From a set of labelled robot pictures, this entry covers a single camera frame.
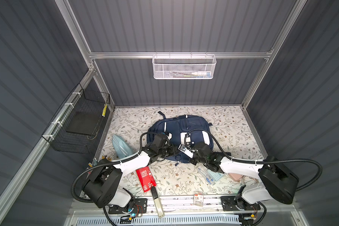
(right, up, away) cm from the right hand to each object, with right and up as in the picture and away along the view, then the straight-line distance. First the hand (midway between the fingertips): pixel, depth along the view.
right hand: (187, 150), depth 87 cm
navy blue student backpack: (-1, +12, +9) cm, 15 cm away
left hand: (-4, +1, -2) cm, 5 cm away
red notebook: (-25, -15, -4) cm, 29 cm away
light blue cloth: (-43, +1, +4) cm, 43 cm away
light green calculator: (+17, -14, -4) cm, 22 cm away
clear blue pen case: (+11, -14, -4) cm, 18 cm away
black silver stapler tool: (-19, -20, -13) cm, 30 cm away
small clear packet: (+5, -22, -13) cm, 26 cm away
